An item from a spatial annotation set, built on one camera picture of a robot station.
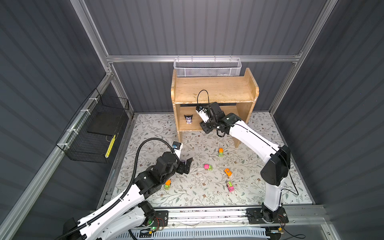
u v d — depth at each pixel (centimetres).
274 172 48
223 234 77
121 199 46
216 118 63
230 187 81
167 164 53
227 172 89
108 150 67
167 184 83
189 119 83
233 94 70
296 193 44
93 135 72
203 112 73
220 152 96
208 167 89
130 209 49
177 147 63
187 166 66
